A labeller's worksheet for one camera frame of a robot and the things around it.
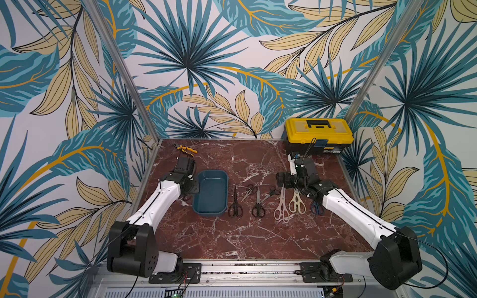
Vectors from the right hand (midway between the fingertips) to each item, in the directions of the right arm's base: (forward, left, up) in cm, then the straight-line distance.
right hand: (286, 173), depth 85 cm
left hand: (-3, +43, -3) cm, 43 cm away
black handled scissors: (-9, +24, -17) cm, 31 cm away
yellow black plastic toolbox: (+25, -23, -1) cm, 34 cm away
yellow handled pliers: (+30, +54, -15) cm, 63 cm away
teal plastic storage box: (-2, +36, -20) cm, 41 cm away
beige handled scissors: (-11, +2, -16) cm, 20 cm away
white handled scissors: (-6, -7, -15) cm, 18 cm away
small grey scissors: (+2, +16, -16) cm, 23 cm away
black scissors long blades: (-10, +12, -17) cm, 23 cm away
